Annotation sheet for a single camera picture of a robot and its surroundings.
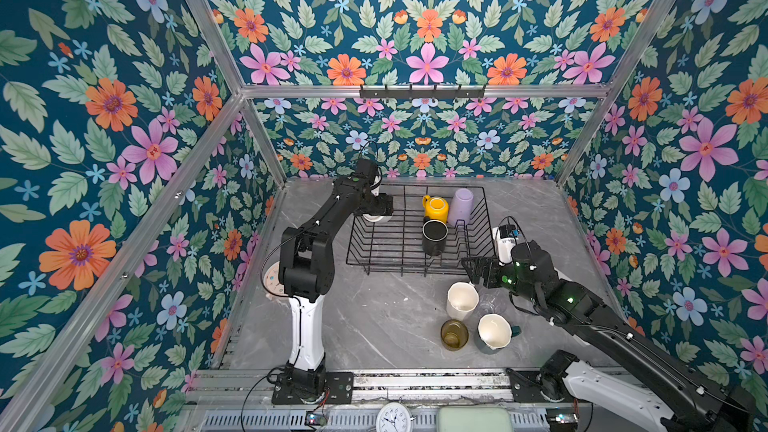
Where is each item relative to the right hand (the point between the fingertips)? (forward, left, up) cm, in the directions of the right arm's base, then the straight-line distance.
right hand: (473, 259), depth 74 cm
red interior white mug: (+18, +26, -6) cm, 32 cm away
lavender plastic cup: (+24, -1, -8) cm, 25 cm away
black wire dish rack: (+16, +20, -18) cm, 32 cm away
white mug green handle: (-12, -8, -22) cm, 26 cm away
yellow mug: (+23, +8, -8) cm, 26 cm away
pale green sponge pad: (-32, +2, -18) cm, 37 cm away
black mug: (+14, +8, -10) cm, 19 cm away
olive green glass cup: (-12, +4, -20) cm, 24 cm away
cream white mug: (-2, +1, -19) cm, 19 cm away
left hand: (+25, +24, -6) cm, 35 cm away
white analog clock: (-31, +20, -17) cm, 41 cm away
